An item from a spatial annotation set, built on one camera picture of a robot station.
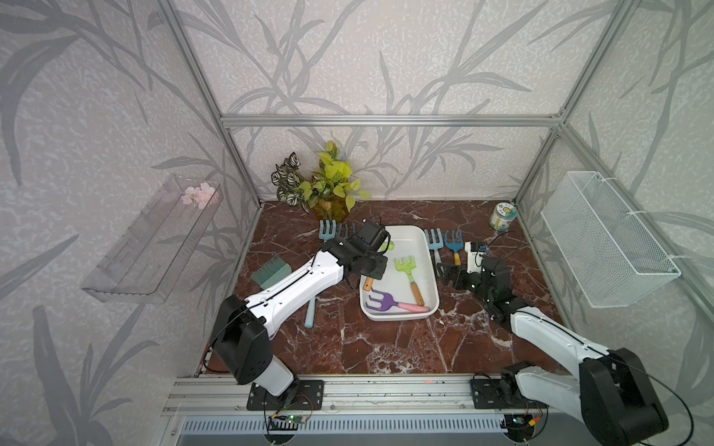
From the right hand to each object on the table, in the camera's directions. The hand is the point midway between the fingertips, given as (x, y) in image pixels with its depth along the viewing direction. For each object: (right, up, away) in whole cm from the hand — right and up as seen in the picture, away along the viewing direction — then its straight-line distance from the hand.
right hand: (448, 263), depth 87 cm
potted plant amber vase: (-40, +23, +12) cm, 48 cm away
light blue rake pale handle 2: (-44, -16, 0) cm, 47 cm away
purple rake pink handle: (-19, -13, +4) cm, 24 cm away
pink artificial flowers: (-72, +21, -10) cm, 75 cm away
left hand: (-22, 0, -6) cm, 23 cm away
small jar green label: (+25, +16, +18) cm, 35 cm away
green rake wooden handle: (-11, -3, +12) cm, 17 cm away
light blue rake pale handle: (-1, +4, +18) cm, 18 cm away
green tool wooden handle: (-21, +7, -21) cm, 30 cm away
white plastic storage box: (-10, +5, +17) cm, 20 cm away
